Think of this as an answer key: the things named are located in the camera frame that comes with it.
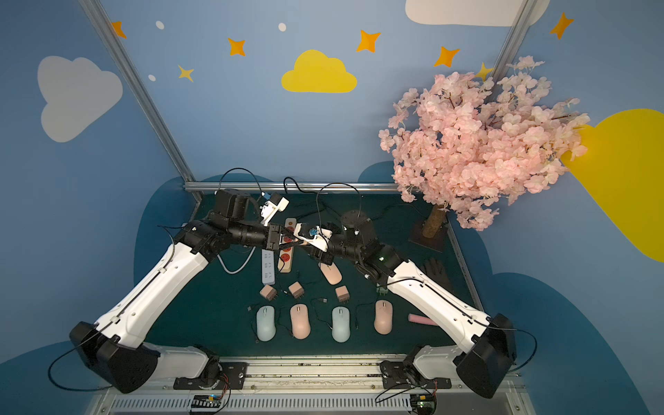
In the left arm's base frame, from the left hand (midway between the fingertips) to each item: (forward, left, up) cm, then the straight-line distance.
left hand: (300, 237), depth 68 cm
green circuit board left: (-34, +26, -34) cm, 55 cm away
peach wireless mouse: (+6, -8, -31) cm, 32 cm away
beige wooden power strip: (+10, +10, -30) cm, 33 cm away
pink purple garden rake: (-10, -39, -31) cm, 51 cm away
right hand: (+3, -2, -1) cm, 4 cm away
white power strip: (+3, +15, -30) cm, 34 cm away
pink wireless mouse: (-10, -26, -30) cm, 41 cm away
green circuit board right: (-33, -36, -35) cm, 60 cm away
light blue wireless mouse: (-13, -12, -29) cm, 34 cm away
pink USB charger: (-3, +13, -29) cm, 33 cm away
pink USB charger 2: (-2, +4, -31) cm, 31 cm away
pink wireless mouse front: (-13, +1, -29) cm, 32 cm away
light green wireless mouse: (-13, +13, -29) cm, 35 cm away
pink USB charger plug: (-3, -12, -30) cm, 33 cm away
